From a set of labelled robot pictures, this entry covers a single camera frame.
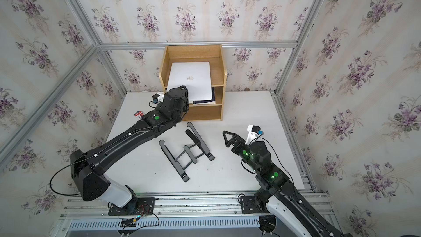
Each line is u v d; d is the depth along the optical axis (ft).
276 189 1.64
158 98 2.13
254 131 2.15
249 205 2.39
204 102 2.88
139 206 2.36
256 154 1.75
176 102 1.74
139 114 3.49
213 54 3.05
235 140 2.05
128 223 2.34
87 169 1.32
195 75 2.82
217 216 2.35
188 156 2.82
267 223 2.35
